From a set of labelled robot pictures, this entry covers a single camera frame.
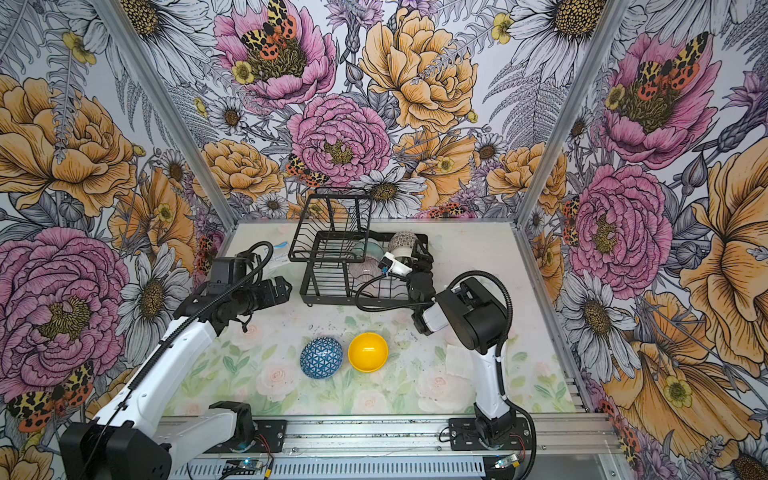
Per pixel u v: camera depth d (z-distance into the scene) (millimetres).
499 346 554
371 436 761
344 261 795
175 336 489
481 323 547
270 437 738
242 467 706
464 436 739
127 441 378
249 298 671
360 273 1042
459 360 861
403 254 964
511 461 713
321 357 861
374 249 1022
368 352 857
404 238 1094
